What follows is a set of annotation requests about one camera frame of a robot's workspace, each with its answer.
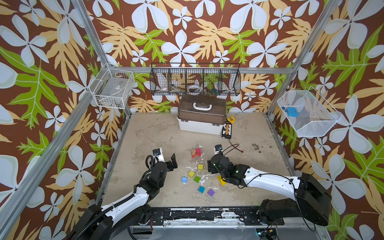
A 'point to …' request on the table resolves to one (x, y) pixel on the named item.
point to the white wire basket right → (308, 114)
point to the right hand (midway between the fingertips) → (210, 161)
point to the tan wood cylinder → (193, 152)
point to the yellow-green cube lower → (191, 174)
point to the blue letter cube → (184, 179)
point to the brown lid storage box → (201, 114)
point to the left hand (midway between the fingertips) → (166, 154)
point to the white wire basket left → (111, 88)
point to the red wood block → (194, 155)
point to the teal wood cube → (201, 189)
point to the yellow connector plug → (231, 119)
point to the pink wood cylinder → (198, 151)
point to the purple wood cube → (211, 193)
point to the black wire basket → (195, 79)
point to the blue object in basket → (292, 111)
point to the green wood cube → (197, 179)
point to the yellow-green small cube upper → (200, 167)
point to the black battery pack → (227, 130)
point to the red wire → (241, 151)
